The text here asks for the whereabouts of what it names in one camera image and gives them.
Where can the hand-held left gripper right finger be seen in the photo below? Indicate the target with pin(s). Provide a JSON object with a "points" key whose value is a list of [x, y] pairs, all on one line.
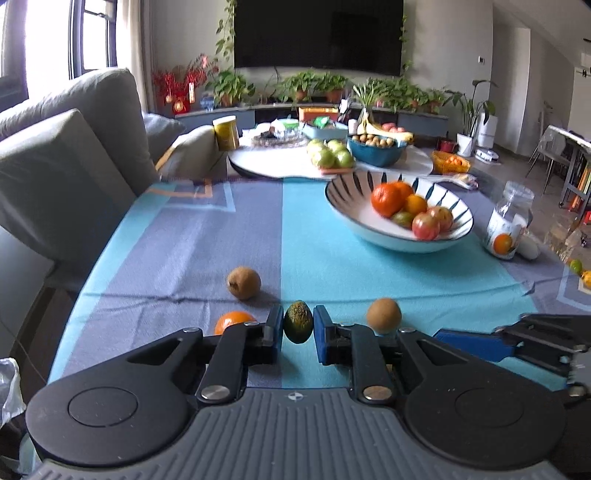
{"points": [[322, 333]]}

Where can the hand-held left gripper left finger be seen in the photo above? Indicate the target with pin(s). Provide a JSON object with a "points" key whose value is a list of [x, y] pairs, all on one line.
{"points": [[275, 331]]}

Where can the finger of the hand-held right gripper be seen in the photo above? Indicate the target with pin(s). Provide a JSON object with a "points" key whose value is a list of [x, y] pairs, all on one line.
{"points": [[554, 326], [471, 344]]}

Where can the dark green wrinkled fruit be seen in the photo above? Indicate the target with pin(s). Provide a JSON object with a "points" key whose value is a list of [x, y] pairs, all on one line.
{"points": [[298, 321]]}

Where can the medium orange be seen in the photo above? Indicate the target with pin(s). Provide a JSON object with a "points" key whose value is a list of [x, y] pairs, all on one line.
{"points": [[405, 188], [231, 321]]}

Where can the brown kiwi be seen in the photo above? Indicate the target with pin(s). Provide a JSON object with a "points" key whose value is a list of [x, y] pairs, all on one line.
{"points": [[384, 315], [244, 283]]}

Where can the white black-striped bowl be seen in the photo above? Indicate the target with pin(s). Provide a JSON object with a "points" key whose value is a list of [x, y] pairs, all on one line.
{"points": [[360, 217]]}

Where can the small red apple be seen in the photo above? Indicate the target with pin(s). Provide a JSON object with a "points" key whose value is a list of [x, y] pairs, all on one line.
{"points": [[442, 217], [425, 226]]}

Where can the small green-brown fruit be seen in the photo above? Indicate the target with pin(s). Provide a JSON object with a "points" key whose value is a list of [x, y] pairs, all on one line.
{"points": [[403, 218]]}

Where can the large orange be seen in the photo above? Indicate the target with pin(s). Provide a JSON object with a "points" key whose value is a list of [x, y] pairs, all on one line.
{"points": [[387, 200]]}

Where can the small orange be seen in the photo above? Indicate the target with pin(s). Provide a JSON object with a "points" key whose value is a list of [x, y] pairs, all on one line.
{"points": [[416, 205]]}

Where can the yellow fruit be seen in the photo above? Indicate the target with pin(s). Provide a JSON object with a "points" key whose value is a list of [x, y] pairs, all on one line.
{"points": [[587, 279]]}

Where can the green lime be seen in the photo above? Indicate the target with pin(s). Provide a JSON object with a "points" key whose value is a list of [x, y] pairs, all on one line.
{"points": [[576, 266]]}

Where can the clear drinking glass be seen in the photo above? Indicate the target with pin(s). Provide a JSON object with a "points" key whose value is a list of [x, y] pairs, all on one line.
{"points": [[563, 237]]}

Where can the clear jar with white lid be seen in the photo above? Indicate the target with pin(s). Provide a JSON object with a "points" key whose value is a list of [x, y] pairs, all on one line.
{"points": [[508, 221]]}

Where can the blue patterned tablecloth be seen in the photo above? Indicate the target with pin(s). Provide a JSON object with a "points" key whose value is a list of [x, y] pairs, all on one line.
{"points": [[184, 240]]}

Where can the dark marble round table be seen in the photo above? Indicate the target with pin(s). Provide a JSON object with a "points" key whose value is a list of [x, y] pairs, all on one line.
{"points": [[489, 180]]}

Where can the white round coffee table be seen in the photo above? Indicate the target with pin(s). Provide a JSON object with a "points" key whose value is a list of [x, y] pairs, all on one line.
{"points": [[268, 161]]}

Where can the dining table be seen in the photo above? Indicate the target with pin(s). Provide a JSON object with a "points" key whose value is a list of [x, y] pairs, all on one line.
{"points": [[575, 157]]}

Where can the green apple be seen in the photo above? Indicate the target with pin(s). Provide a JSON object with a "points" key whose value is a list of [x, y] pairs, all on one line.
{"points": [[344, 159], [323, 158], [336, 146], [316, 145]]}

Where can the clear chair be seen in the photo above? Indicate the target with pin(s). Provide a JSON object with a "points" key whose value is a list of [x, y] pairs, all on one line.
{"points": [[542, 150]]}

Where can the orange basket of mandarins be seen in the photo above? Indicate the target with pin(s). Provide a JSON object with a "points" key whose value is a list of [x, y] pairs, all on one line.
{"points": [[450, 162]]}

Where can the dark blue bowl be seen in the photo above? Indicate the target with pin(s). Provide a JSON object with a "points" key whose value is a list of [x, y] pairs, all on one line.
{"points": [[376, 156]]}

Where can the glass snack plate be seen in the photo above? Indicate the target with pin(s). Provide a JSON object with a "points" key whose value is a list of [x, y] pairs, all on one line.
{"points": [[272, 138]]}

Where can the beige yellow-trimmed pillow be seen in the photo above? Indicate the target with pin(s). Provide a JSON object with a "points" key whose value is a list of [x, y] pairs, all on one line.
{"points": [[191, 154]]}

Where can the pile of brown longans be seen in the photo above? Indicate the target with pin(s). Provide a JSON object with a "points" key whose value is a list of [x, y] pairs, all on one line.
{"points": [[375, 140]]}

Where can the light blue snack container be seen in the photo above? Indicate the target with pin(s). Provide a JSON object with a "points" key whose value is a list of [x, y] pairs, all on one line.
{"points": [[323, 132]]}

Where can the yellow can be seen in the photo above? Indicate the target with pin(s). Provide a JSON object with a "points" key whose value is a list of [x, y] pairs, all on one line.
{"points": [[226, 134]]}

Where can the white air purifier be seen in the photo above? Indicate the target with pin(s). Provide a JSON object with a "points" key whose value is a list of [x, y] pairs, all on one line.
{"points": [[488, 129]]}

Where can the bunch of yellow bananas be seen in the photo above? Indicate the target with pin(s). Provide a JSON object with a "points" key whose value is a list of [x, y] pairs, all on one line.
{"points": [[385, 130]]}

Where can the pile of red peaches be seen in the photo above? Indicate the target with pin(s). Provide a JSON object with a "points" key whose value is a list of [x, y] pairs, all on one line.
{"points": [[391, 127]]}

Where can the orange box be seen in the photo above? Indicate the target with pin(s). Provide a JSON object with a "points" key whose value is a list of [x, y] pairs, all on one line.
{"points": [[317, 114]]}

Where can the grey television cabinet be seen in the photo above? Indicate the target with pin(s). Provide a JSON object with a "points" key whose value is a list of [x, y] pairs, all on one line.
{"points": [[198, 120]]}

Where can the grey pillow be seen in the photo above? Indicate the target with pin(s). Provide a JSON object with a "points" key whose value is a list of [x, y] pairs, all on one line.
{"points": [[161, 134]]}

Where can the tall plant in white pot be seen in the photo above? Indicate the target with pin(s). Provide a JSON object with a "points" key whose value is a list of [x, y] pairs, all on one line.
{"points": [[468, 110]]}

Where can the spider plant in vase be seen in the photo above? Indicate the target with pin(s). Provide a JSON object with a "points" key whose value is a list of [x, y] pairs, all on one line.
{"points": [[371, 99]]}

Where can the blue and white vase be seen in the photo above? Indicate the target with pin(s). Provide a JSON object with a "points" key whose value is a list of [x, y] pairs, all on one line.
{"points": [[206, 101]]}

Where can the green potted plant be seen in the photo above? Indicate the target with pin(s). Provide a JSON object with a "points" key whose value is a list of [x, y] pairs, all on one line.
{"points": [[418, 97], [331, 85], [228, 85], [300, 84]]}

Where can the red decorative plant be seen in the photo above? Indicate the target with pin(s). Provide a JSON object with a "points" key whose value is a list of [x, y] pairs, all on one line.
{"points": [[182, 83]]}

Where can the grey sofa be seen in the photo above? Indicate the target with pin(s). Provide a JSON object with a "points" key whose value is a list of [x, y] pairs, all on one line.
{"points": [[60, 175]]}

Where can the clear plastic bag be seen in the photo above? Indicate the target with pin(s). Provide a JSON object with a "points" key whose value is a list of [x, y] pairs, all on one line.
{"points": [[10, 392]]}

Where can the beige curtain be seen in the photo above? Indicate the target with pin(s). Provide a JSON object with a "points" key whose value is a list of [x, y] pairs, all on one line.
{"points": [[136, 50]]}

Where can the narrow dark-framed window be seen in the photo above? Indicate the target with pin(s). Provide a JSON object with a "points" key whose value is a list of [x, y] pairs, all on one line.
{"points": [[94, 37]]}

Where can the large dark-framed window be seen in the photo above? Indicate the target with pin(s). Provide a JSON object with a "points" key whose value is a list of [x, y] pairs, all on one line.
{"points": [[11, 50]]}

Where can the black wall television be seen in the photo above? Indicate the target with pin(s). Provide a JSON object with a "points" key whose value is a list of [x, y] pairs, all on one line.
{"points": [[318, 34]]}

